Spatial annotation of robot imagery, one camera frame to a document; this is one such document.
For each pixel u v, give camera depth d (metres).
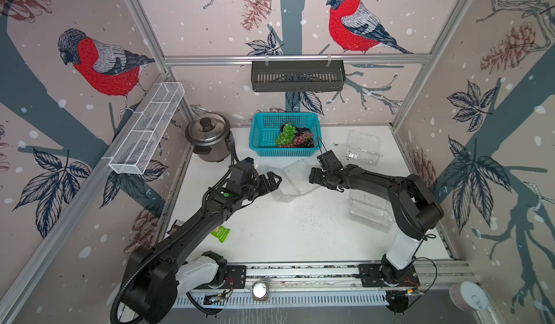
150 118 0.81
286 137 1.08
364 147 1.12
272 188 0.72
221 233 0.83
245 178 0.63
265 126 1.18
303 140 1.10
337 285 0.73
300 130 1.14
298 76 1.04
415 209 0.48
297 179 0.98
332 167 0.74
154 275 0.39
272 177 0.73
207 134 1.00
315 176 0.87
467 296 0.66
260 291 0.62
